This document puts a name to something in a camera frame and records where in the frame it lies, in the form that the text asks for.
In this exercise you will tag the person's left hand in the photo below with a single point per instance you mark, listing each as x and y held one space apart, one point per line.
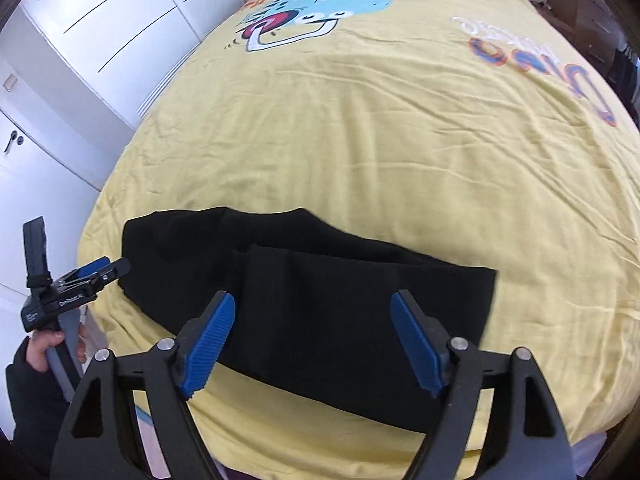
39 352

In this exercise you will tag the yellow printed blanket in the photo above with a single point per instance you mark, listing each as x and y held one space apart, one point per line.
375 135

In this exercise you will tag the white wardrobe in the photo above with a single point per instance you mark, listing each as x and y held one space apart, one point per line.
125 20

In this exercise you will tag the white door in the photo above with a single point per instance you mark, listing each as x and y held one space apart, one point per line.
50 185

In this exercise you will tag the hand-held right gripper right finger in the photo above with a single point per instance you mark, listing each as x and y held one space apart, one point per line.
417 345

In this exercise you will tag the black pants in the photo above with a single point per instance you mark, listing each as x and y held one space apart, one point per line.
325 310

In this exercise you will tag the wooden dresser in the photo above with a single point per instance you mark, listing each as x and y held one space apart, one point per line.
585 5

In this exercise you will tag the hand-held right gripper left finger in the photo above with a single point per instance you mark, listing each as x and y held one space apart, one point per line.
210 345

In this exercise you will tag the black bag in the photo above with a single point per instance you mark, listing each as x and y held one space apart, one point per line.
627 75

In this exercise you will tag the beige wall switch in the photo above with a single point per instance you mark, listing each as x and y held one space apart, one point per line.
10 82

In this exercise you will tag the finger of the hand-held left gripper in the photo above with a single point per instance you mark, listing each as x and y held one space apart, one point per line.
112 272
92 266

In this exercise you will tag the person's left forearm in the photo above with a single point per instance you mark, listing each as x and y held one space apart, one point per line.
30 410

